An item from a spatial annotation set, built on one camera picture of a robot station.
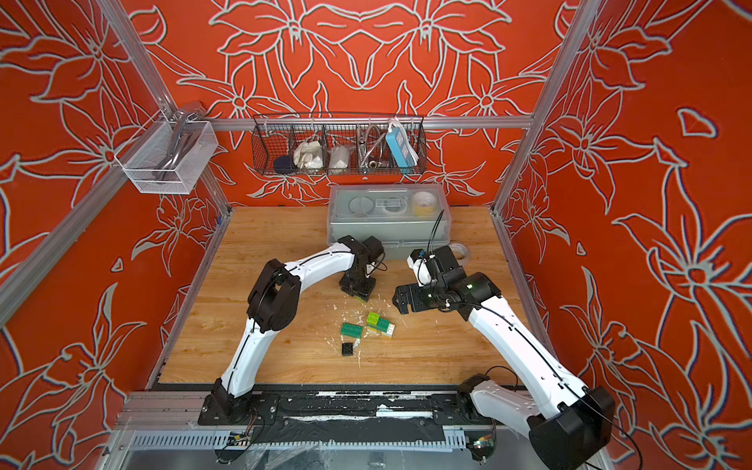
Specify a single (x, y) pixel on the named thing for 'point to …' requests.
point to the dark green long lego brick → (382, 325)
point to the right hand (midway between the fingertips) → (402, 297)
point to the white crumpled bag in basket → (308, 155)
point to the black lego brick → (347, 349)
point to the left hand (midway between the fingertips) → (365, 295)
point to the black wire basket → (339, 144)
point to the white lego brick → (390, 332)
